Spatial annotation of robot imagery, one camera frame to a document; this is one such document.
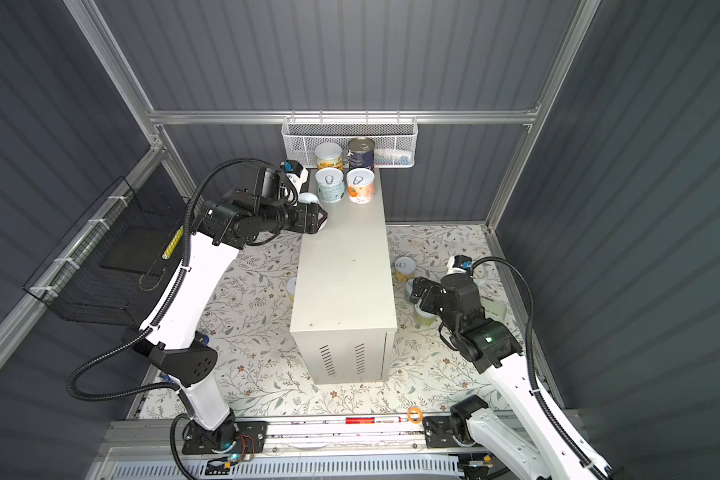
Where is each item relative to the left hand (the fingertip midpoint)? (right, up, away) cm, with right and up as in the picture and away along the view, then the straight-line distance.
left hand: (314, 211), depth 70 cm
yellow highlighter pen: (-39, -8, +8) cm, 40 cm away
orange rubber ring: (+24, -52, +6) cm, 57 cm away
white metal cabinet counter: (+8, -23, -13) cm, 28 cm away
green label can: (+31, -30, +21) cm, 48 cm away
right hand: (+29, -18, +3) cm, 35 cm away
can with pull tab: (+23, -19, +1) cm, 29 cm away
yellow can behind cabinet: (-12, -22, +26) cm, 36 cm away
